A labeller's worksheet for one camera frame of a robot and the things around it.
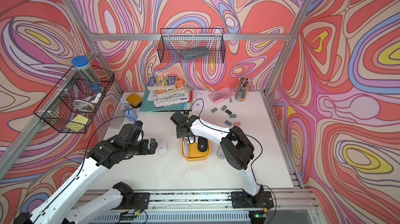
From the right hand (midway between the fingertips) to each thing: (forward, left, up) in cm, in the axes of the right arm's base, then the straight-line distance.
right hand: (187, 135), depth 91 cm
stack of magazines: (+31, +14, +7) cm, 35 cm away
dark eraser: (+21, -28, -5) cm, 35 cm away
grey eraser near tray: (+11, -26, -5) cm, 29 cm away
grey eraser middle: (+17, -31, -5) cm, 35 cm away
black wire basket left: (+4, +54, +25) cm, 60 cm away
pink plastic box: (+35, -22, -4) cm, 41 cm away
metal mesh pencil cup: (+32, -38, +11) cm, 51 cm away
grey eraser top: (+25, -25, -5) cm, 36 cm away
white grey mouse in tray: (-8, 0, +1) cm, 8 cm away
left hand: (-11, +16, +13) cm, 23 cm away
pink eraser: (+11, -32, -5) cm, 34 cm away
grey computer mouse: (-10, -19, -4) cm, 21 cm away
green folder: (+27, +29, -4) cm, 40 cm away
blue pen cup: (+15, +36, +4) cm, 39 cm away
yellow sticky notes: (-9, +42, +29) cm, 52 cm away
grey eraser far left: (+23, -18, -5) cm, 30 cm away
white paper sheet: (+27, -7, -4) cm, 28 cm away
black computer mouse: (-5, -9, -1) cm, 10 cm away
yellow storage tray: (-13, -4, -3) cm, 14 cm away
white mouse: (-6, +14, -2) cm, 16 cm away
